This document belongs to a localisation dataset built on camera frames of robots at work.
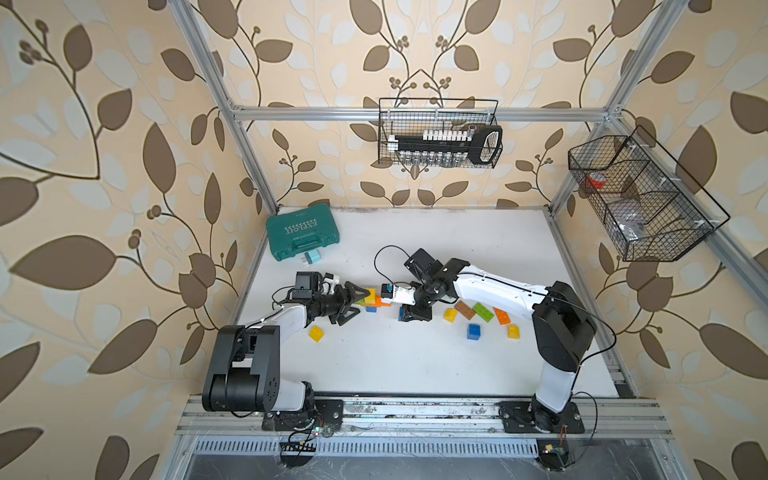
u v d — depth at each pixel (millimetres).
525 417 722
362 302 882
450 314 909
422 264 695
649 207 732
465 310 934
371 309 921
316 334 876
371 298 858
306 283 736
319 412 745
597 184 880
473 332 861
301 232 1081
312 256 1046
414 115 911
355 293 820
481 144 838
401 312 840
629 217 729
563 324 483
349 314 847
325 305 771
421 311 758
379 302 777
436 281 638
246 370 439
